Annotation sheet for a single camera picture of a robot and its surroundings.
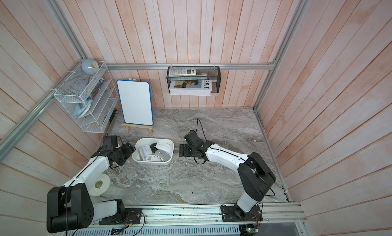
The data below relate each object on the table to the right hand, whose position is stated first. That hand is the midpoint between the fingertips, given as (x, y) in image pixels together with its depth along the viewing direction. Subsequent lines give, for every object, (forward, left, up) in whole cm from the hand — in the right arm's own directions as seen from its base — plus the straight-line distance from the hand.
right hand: (185, 150), depth 89 cm
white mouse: (+4, +14, -4) cm, 15 cm away
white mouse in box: (+2, +26, -4) cm, 26 cm away
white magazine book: (+33, -3, +20) cm, 39 cm away
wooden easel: (+18, +34, 0) cm, 38 cm away
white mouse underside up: (-3, +19, -4) cm, 20 cm away
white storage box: (+6, +30, -1) cm, 30 cm away
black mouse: (+4, +21, -4) cm, 22 cm away
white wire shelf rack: (+18, +52, +24) cm, 60 cm away
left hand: (-2, +31, 0) cm, 31 cm away
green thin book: (+34, -10, +27) cm, 45 cm away
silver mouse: (-2, +13, -4) cm, 14 cm away
